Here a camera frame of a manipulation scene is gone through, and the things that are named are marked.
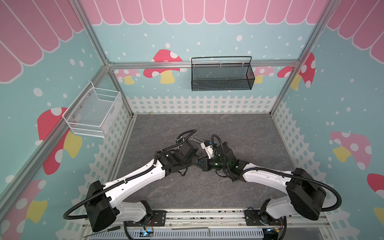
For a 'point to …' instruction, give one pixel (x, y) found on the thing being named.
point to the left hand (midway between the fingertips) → (195, 160)
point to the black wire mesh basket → (211, 73)
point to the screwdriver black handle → (109, 229)
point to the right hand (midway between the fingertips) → (192, 162)
